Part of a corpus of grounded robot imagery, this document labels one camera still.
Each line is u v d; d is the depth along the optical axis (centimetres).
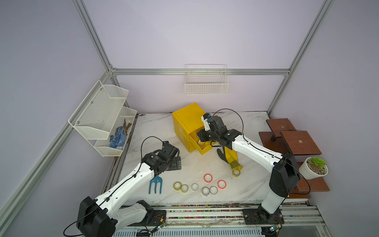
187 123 86
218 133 64
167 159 59
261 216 65
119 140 88
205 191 82
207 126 66
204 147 76
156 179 86
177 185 84
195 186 84
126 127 94
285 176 45
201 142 84
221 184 84
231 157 93
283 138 79
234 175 88
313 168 66
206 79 96
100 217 37
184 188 84
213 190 82
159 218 73
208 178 87
